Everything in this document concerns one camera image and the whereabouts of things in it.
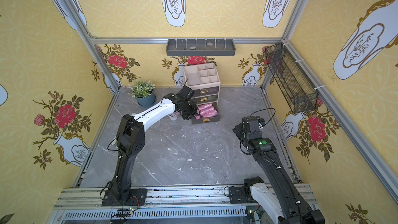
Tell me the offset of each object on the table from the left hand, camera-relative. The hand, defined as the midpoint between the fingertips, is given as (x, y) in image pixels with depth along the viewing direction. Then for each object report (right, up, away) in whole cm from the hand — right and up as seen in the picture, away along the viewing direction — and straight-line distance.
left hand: (201, 114), depth 93 cm
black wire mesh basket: (+52, +13, -10) cm, 54 cm away
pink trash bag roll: (+3, +4, +11) cm, 12 cm away
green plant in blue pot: (-37, +15, +5) cm, 40 cm away
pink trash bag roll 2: (+3, +2, +9) cm, 10 cm away
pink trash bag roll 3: (+4, 0, +9) cm, 10 cm away
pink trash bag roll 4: (-3, -2, 0) cm, 3 cm away
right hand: (+18, -7, -12) cm, 23 cm away
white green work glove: (-32, -7, -36) cm, 49 cm away
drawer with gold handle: (+3, -4, +4) cm, 6 cm away
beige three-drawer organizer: (+1, +21, 0) cm, 21 cm away
